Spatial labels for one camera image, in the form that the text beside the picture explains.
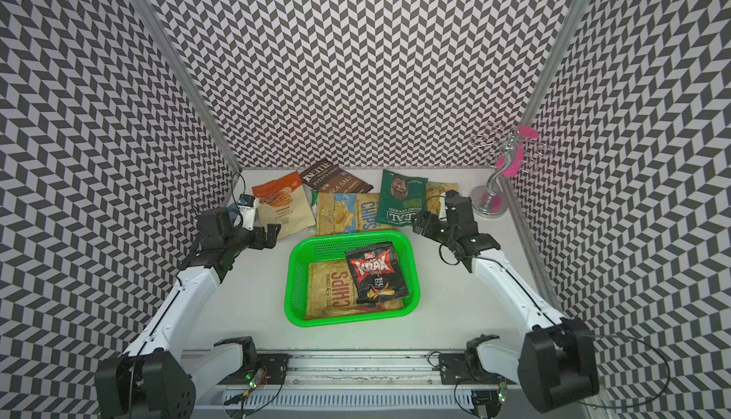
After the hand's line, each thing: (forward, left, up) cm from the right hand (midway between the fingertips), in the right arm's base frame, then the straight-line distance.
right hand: (420, 227), depth 83 cm
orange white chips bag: (+19, +48, -11) cm, 52 cm away
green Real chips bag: (+22, +4, -14) cm, 26 cm away
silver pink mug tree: (+19, -29, +13) cm, 37 cm away
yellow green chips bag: (+26, -9, -14) cm, 31 cm away
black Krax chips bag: (-9, +13, -12) cm, 20 cm away
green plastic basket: (-3, +34, -6) cm, 35 cm away
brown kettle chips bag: (+31, +33, -11) cm, 46 cm away
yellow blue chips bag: (+15, +25, -12) cm, 32 cm away
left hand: (+1, +47, +1) cm, 47 cm away
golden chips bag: (-14, +27, -13) cm, 33 cm away
